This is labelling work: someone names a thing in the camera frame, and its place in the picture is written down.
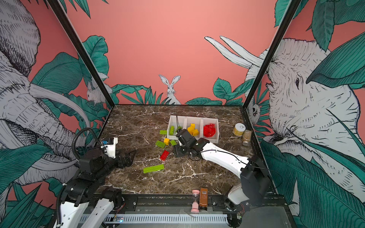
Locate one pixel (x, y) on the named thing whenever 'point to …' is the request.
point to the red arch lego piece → (209, 130)
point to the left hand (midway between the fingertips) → (129, 149)
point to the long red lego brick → (165, 154)
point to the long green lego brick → (153, 168)
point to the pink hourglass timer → (195, 204)
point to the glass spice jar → (246, 137)
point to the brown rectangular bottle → (203, 197)
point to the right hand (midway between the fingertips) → (176, 148)
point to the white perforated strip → (193, 218)
